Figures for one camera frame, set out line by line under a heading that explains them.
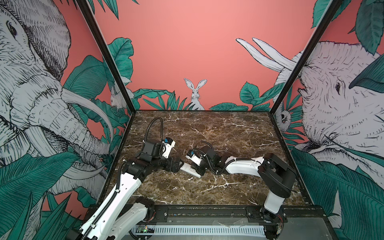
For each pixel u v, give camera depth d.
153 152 0.57
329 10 0.70
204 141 0.78
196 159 0.78
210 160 0.69
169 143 0.66
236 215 0.75
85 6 0.69
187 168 0.88
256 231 0.70
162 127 1.11
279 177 0.47
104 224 0.39
